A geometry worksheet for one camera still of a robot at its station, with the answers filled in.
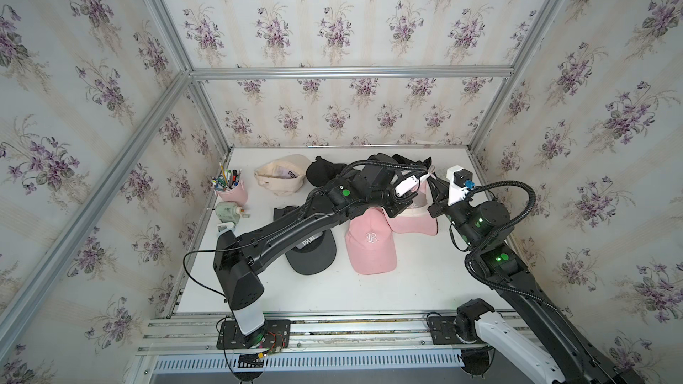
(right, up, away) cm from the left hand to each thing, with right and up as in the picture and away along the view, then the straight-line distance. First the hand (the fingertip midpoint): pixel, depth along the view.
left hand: (411, 191), depth 70 cm
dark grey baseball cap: (-29, -23, +17) cm, 40 cm away
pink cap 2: (+5, -9, +11) cm, 15 cm away
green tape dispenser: (-58, -9, +20) cm, 62 cm away
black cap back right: (+15, +9, +34) cm, 38 cm away
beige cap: (-44, +4, +39) cm, 59 cm away
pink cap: (-9, -18, +16) cm, 25 cm away
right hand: (+6, +4, -2) cm, 8 cm away
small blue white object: (-61, -15, +23) cm, 67 cm away
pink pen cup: (-61, 0, +26) cm, 66 cm away
